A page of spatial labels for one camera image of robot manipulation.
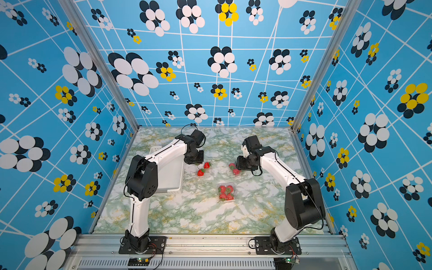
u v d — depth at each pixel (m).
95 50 0.82
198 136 0.78
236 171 0.94
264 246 0.72
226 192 0.88
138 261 0.72
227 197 0.85
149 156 0.57
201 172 0.95
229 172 0.96
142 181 0.53
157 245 0.73
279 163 0.55
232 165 0.96
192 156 0.81
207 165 0.97
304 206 0.44
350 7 0.68
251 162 0.66
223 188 0.88
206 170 0.98
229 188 0.88
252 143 0.71
